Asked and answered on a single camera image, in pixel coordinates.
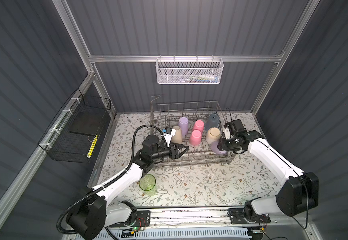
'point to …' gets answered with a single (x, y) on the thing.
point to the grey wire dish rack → (168, 115)
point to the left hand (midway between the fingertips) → (186, 146)
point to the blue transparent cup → (212, 121)
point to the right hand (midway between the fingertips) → (223, 146)
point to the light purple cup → (183, 123)
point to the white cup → (213, 134)
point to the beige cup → (177, 138)
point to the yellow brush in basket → (92, 147)
